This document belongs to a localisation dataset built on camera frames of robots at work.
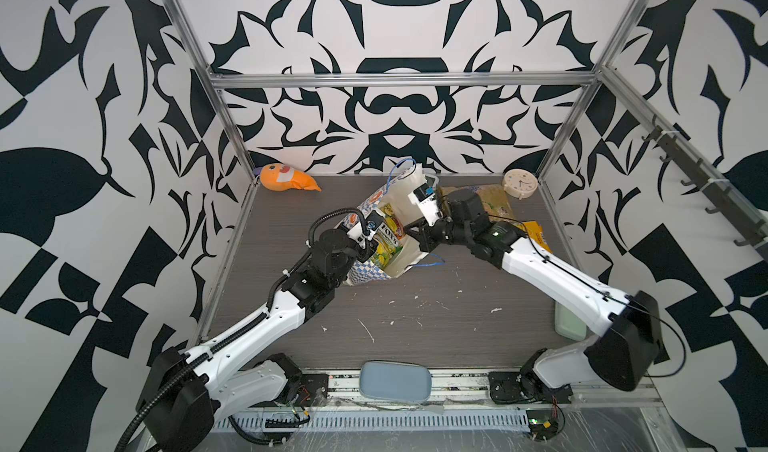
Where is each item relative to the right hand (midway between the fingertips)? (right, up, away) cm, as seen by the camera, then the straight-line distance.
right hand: (406, 226), depth 75 cm
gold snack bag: (+33, +8, +33) cm, 48 cm away
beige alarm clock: (+46, +14, +40) cm, 63 cm away
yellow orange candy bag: (+43, -2, +24) cm, 49 cm away
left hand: (-10, +3, -1) cm, 10 cm away
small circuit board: (+32, -46, -3) cm, 56 cm away
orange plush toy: (-44, +15, +34) cm, 58 cm away
